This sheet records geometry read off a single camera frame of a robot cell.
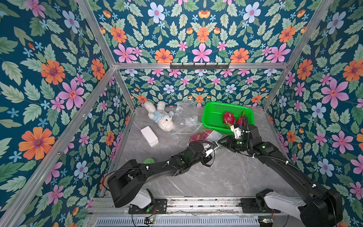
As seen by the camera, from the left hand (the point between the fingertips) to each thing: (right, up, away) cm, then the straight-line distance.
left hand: (213, 148), depth 80 cm
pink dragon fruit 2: (+23, +15, +24) cm, 37 cm away
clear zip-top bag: (-16, +17, +27) cm, 36 cm away
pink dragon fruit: (+15, +17, +22) cm, 31 cm away
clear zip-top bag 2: (+3, +6, +12) cm, 13 cm away
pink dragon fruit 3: (-6, +5, +15) cm, 17 cm away
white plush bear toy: (-33, +17, +22) cm, 43 cm away
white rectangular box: (-42, +4, +18) cm, 46 cm away
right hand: (+4, +5, -3) cm, 8 cm away
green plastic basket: (+5, +22, +35) cm, 42 cm away
